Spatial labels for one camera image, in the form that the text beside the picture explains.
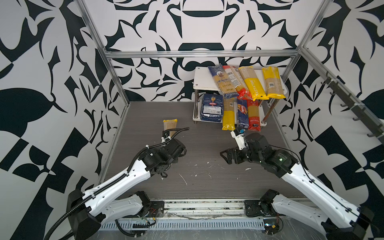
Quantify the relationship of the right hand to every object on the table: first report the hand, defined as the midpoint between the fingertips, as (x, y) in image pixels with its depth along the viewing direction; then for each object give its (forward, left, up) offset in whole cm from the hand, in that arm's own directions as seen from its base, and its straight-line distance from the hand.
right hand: (228, 150), depth 72 cm
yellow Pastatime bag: (+30, -15, +15) cm, 37 cm away
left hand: (+3, +27, -2) cm, 28 cm away
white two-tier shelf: (+37, +10, +13) cm, 40 cm away
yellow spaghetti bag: (+32, -7, -12) cm, 35 cm away
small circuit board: (-28, -19, -22) cm, 41 cm away
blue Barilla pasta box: (+35, +4, -8) cm, 36 cm away
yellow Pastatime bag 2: (+19, +29, -4) cm, 35 cm away
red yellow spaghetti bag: (+25, -22, -12) cm, 36 cm away
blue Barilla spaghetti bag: (+33, -17, -12) cm, 39 cm away
